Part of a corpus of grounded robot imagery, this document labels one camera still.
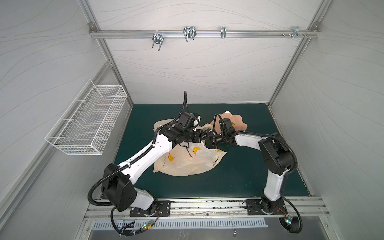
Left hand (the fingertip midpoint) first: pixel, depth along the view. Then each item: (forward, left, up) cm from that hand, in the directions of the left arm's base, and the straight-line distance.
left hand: (204, 134), depth 78 cm
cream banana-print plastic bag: (-11, +11, -8) cm, 17 cm away
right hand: (-1, +2, -7) cm, 8 cm away
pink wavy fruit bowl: (+26, -25, -19) cm, 41 cm away
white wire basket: (-5, +57, +10) cm, 58 cm away
